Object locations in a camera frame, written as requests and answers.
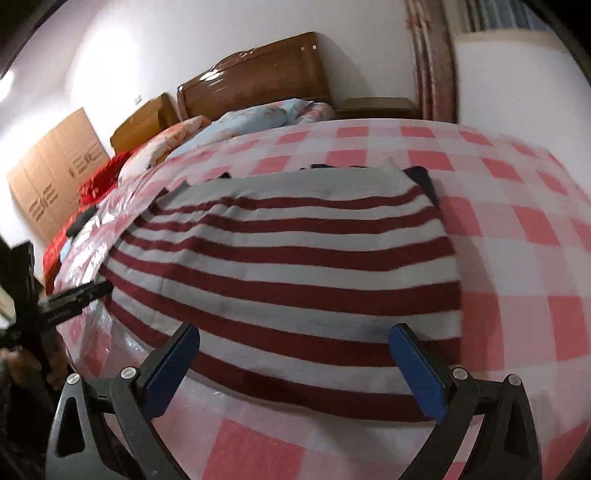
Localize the wooden nightstand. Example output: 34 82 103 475
335 96 421 121

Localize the striped knit sweater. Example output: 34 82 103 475
99 162 464 424

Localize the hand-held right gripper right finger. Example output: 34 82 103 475
388 323 544 480

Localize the wooden wardrobe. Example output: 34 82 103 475
6 107 112 244

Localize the light blue pillow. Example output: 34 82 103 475
165 98 308 161

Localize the small wooden headboard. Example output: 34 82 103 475
109 92 181 153

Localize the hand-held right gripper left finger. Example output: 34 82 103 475
46 323 201 480

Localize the red bed sheet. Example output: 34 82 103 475
42 225 75 284

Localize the clear plastic sheet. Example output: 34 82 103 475
52 184 163 298

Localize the pink floral curtain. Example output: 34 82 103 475
403 0 459 124

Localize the person's left hand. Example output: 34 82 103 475
0 346 71 393

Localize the barred window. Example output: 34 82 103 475
455 0 561 34

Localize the pink checked bed sheet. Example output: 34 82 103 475
53 117 591 480

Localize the orange floral pillow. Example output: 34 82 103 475
117 115 213 186

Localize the large wooden headboard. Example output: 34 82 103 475
176 31 334 122

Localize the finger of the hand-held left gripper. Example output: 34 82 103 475
69 281 115 309

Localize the dark cloth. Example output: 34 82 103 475
66 209 100 239

